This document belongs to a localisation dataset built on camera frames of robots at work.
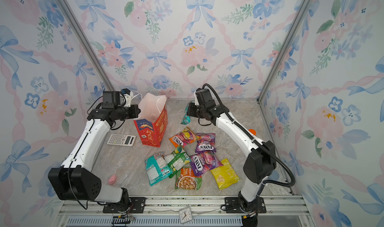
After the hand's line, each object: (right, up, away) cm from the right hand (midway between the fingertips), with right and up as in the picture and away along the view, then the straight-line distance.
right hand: (187, 108), depth 82 cm
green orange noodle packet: (-1, -39, 0) cm, 39 cm away
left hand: (-25, 0, -2) cm, 25 cm away
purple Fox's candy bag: (+11, -21, +11) cm, 26 cm away
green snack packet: (-6, -29, +2) cm, 30 cm away
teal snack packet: (0, -6, -2) cm, 6 cm away
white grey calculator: (-41, -20, +14) cm, 48 cm away
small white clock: (0, -51, -12) cm, 52 cm away
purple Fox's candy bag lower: (+9, -31, +4) cm, 32 cm away
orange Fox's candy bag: (-1, -17, +13) cm, 22 cm away
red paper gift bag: (-18, -9, -6) cm, 21 cm away
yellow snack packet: (+21, -37, 0) cm, 42 cm away
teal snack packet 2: (-17, -33, 0) cm, 37 cm away
